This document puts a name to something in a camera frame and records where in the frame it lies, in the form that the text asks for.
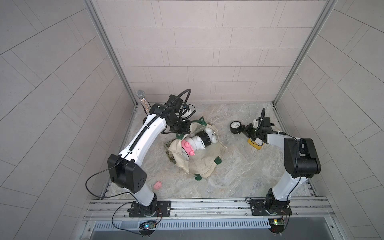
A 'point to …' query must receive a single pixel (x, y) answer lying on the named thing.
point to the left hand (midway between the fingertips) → (192, 130)
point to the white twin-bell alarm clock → (212, 135)
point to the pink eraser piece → (157, 185)
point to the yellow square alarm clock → (257, 143)
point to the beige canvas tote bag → (201, 164)
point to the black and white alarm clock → (204, 138)
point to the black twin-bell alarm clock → (236, 127)
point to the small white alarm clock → (198, 142)
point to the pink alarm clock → (187, 150)
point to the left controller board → (147, 225)
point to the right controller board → (277, 225)
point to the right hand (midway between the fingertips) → (241, 127)
